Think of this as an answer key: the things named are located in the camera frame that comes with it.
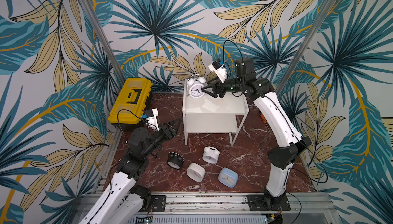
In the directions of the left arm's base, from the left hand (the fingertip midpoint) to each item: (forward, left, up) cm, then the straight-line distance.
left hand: (178, 123), depth 67 cm
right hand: (+15, -12, +9) cm, 21 cm away
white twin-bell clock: (-5, -16, -23) cm, 28 cm away
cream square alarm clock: (-14, -8, -23) cm, 28 cm away
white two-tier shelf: (+4, -13, +1) cm, 13 cm away
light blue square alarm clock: (-16, -24, -24) cm, 38 cm away
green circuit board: (-33, +14, -33) cm, 49 cm away
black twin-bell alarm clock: (-8, +3, -25) cm, 26 cm away
